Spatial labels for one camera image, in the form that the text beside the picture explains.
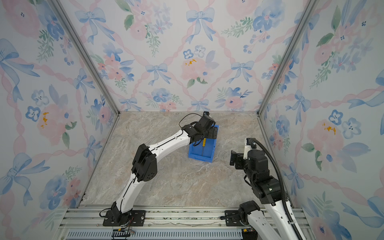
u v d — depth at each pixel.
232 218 0.73
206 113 0.81
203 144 1.00
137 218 0.74
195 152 0.98
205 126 0.71
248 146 0.60
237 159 0.62
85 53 0.86
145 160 0.60
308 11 0.70
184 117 1.19
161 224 0.73
